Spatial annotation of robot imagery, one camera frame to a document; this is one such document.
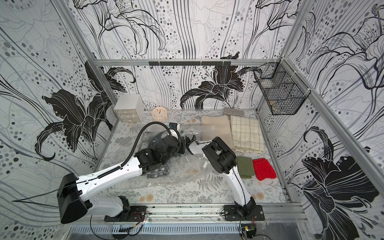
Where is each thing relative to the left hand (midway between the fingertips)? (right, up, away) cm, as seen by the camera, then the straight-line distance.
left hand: (185, 140), depth 77 cm
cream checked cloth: (+40, +1, +22) cm, 46 cm away
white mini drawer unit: (-40, +20, +25) cm, 51 cm away
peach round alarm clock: (-23, +16, +38) cm, 47 cm away
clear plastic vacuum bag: (+4, -17, +13) cm, 22 cm away
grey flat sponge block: (+35, +18, +38) cm, 55 cm away
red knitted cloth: (+44, -17, +6) cm, 48 cm away
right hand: (-13, -10, +19) cm, 26 cm away
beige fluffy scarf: (+16, +8, +8) cm, 20 cm away
